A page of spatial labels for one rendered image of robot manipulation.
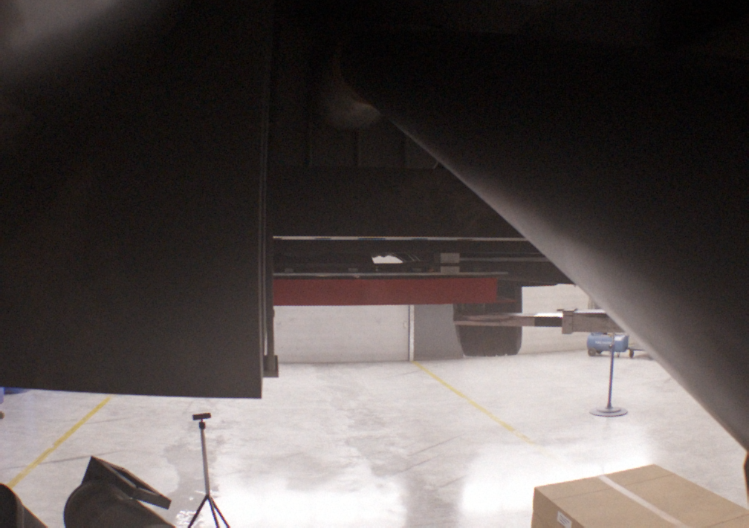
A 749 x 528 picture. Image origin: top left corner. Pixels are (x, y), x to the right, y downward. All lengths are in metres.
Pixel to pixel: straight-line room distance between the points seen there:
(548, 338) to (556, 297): 0.74
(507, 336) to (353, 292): 1.26
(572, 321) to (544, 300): 9.11
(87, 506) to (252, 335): 0.33
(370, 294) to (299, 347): 8.68
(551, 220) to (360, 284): 1.04
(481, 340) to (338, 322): 7.55
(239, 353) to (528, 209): 0.10
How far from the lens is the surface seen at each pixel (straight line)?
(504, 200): 0.20
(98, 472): 0.52
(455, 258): 1.23
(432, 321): 10.07
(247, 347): 0.19
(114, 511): 0.45
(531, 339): 10.80
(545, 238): 0.17
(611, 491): 3.29
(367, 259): 2.54
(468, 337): 2.37
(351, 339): 9.91
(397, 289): 1.20
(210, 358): 0.19
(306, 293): 1.18
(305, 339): 9.84
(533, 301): 10.74
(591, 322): 1.72
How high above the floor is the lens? 1.68
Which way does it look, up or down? 1 degrees up
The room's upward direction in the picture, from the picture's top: straight up
